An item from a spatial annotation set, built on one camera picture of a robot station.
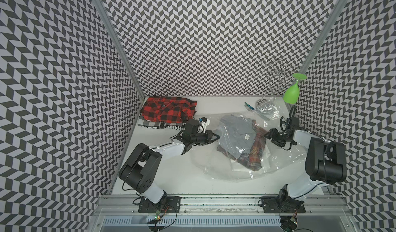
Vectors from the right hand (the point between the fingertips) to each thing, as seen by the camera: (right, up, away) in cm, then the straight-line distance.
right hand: (268, 139), depth 94 cm
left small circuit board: (-60, -29, -28) cm, 72 cm away
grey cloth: (-20, +3, -6) cm, 21 cm away
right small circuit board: (0, -34, -24) cm, 42 cm away
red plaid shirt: (-63, +19, +5) cm, 66 cm away
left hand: (-31, +3, -11) cm, 33 cm away
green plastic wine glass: (+10, +28, -8) cm, 31 cm away
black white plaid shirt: (-77, +9, +6) cm, 77 cm away
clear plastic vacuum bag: (-5, -10, -10) cm, 15 cm away
